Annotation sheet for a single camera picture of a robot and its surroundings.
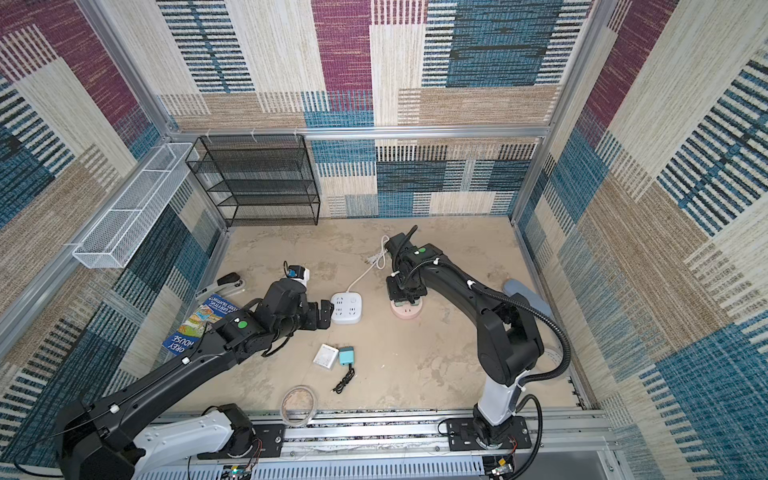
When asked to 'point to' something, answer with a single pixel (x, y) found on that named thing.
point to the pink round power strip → (407, 310)
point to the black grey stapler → (225, 285)
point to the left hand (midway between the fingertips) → (320, 302)
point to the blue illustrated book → (211, 311)
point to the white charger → (326, 356)
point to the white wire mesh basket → (102, 246)
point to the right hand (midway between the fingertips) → (401, 299)
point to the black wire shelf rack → (261, 180)
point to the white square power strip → (347, 307)
